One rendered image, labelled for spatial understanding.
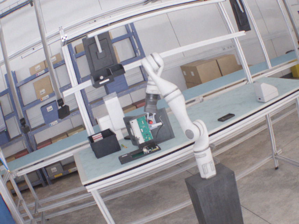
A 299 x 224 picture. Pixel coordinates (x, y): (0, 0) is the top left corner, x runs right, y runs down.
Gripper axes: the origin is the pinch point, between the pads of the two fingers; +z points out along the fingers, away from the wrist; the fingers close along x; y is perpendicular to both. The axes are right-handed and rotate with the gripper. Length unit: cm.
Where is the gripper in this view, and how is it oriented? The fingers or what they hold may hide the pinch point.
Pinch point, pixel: (149, 123)
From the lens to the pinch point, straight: 237.8
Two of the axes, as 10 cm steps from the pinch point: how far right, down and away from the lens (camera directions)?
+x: -9.7, -0.8, -2.5
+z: -1.1, 9.9, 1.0
